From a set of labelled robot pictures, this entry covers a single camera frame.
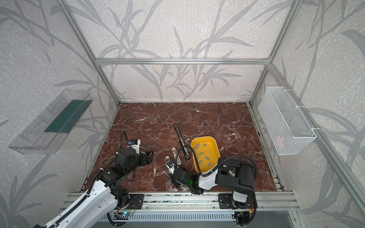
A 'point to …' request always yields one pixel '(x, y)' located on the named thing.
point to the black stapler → (186, 150)
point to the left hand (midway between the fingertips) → (150, 148)
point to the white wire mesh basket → (290, 132)
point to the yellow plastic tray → (207, 153)
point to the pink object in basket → (279, 142)
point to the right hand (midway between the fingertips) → (171, 169)
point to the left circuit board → (124, 215)
